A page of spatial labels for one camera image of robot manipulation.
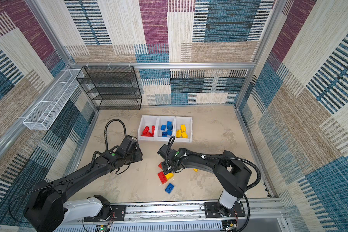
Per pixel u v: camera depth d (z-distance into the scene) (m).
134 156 0.75
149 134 0.99
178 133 1.00
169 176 0.82
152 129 1.04
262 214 0.73
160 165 0.89
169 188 0.81
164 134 0.99
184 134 1.01
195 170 0.87
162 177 0.83
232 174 0.45
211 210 0.73
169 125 1.05
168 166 0.64
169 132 1.04
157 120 1.03
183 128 1.04
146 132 1.02
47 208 0.40
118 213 0.74
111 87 1.09
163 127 1.06
